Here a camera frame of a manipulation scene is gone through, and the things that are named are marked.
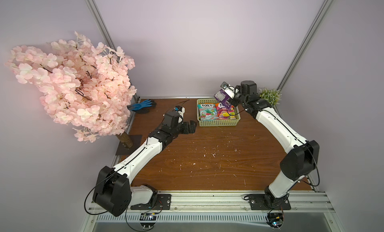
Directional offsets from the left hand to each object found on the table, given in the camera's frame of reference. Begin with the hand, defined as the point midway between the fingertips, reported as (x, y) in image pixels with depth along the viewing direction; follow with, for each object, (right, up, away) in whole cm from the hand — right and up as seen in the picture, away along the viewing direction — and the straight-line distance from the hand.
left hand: (192, 122), depth 82 cm
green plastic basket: (+15, -2, +18) cm, 23 cm away
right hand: (+24, +20, 0) cm, 31 cm away
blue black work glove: (-39, +9, +32) cm, 51 cm away
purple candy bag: (+18, +15, +7) cm, 24 cm away
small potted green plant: (+54, +16, +16) cm, 59 cm away
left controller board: (-22, -48, -9) cm, 53 cm away
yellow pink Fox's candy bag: (+22, +5, +21) cm, 31 cm away
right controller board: (+40, -45, -12) cm, 62 cm away
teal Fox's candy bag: (+10, +6, +19) cm, 22 cm away
